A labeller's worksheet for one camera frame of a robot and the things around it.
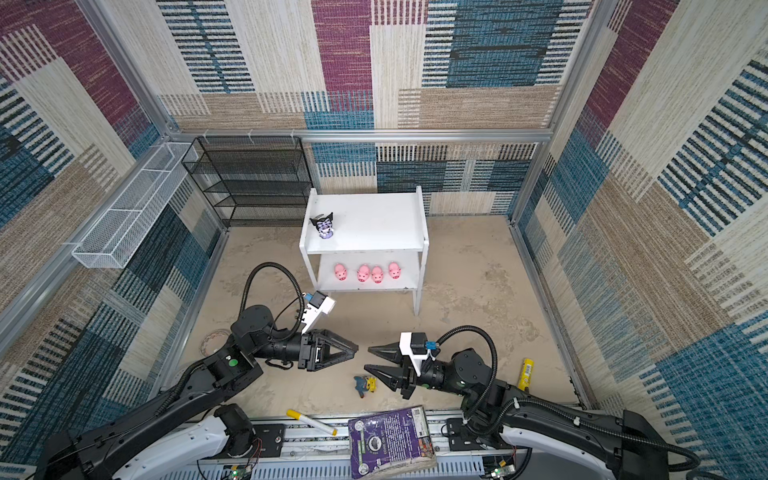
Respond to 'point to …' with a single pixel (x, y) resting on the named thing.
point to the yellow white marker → (293, 414)
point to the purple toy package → (391, 443)
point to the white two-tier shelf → (372, 241)
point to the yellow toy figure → (371, 384)
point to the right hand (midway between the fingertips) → (369, 362)
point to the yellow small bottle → (526, 374)
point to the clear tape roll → (214, 340)
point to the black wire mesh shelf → (254, 181)
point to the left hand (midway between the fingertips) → (352, 354)
